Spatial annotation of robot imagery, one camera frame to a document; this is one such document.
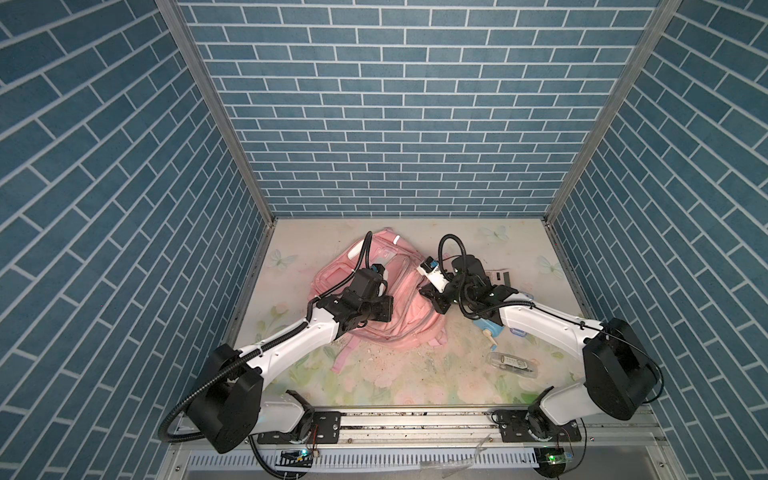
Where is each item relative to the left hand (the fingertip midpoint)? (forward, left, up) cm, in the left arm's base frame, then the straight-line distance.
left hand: (395, 306), depth 84 cm
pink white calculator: (+15, -36, -8) cm, 40 cm away
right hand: (+5, -8, +3) cm, 10 cm away
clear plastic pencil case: (-15, -37, -9) cm, 41 cm away
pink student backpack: (-3, -6, -2) cm, 7 cm away
